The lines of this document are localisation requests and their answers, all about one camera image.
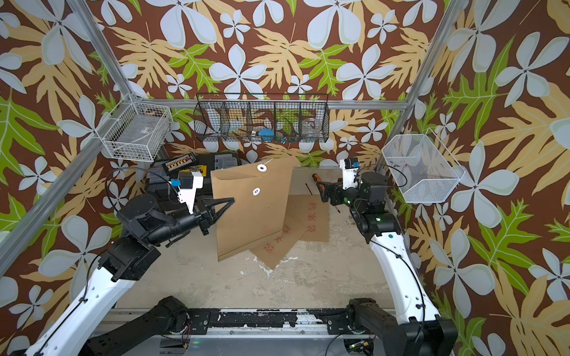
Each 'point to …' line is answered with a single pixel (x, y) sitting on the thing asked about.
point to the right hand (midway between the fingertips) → (327, 180)
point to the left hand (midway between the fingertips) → (232, 199)
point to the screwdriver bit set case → (179, 163)
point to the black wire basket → (246, 117)
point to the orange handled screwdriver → (315, 177)
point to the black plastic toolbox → (161, 189)
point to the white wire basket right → (420, 168)
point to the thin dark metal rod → (309, 189)
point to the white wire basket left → (136, 132)
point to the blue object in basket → (266, 134)
